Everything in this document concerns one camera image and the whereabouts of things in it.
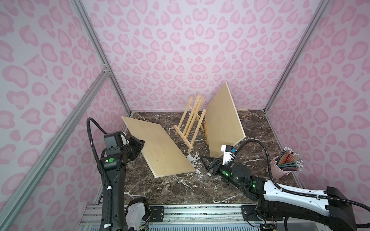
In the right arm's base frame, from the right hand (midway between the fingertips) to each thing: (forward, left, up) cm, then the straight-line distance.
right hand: (203, 159), depth 69 cm
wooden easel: (+28, -3, -17) cm, 33 cm away
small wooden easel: (+25, +7, -3) cm, 26 cm away
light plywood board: (+5, +22, -4) cm, 23 cm away
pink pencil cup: (0, -41, -14) cm, 43 cm away
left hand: (+9, +29, +4) cm, 31 cm away
